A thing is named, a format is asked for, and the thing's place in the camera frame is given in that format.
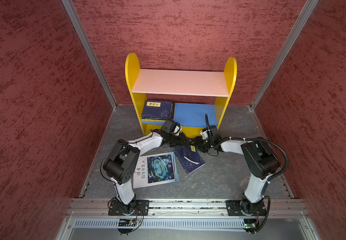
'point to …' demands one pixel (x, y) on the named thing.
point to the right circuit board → (250, 225)
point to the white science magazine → (155, 169)
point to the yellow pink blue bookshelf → (193, 118)
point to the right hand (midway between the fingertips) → (190, 148)
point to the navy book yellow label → (189, 157)
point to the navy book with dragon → (153, 109)
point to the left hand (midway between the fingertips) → (187, 146)
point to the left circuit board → (126, 222)
